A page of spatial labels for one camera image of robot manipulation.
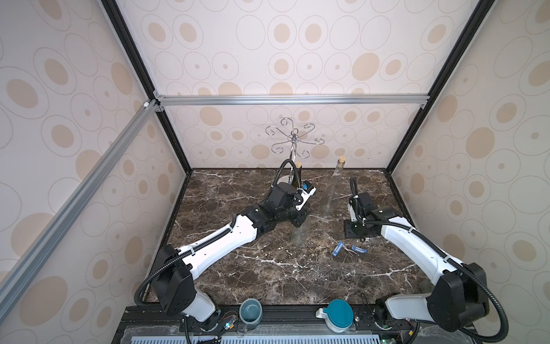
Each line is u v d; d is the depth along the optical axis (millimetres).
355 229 728
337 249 904
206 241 456
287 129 894
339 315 675
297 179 833
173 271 411
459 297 406
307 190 649
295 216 673
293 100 921
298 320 747
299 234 897
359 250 903
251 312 754
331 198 974
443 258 444
